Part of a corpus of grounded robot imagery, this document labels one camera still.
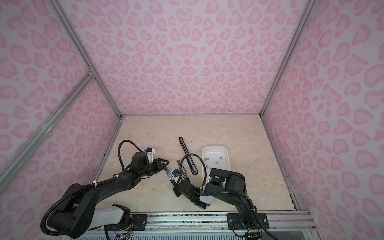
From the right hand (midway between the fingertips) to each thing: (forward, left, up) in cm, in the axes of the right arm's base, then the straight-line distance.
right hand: (173, 180), depth 87 cm
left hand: (+8, +2, +8) cm, 12 cm away
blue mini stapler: (+3, +2, +2) cm, 4 cm away
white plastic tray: (+16, -25, 0) cm, 30 cm away
